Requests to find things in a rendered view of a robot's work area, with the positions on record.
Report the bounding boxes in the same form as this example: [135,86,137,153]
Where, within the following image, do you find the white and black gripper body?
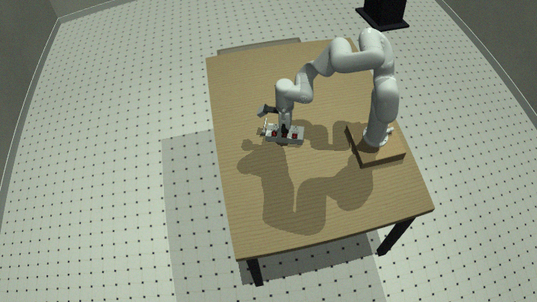
[276,108,293,130]

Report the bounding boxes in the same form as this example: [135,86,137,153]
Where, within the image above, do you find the white power strip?
[262,118,304,145]

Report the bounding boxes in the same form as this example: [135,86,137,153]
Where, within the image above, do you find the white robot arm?
[257,27,400,147]

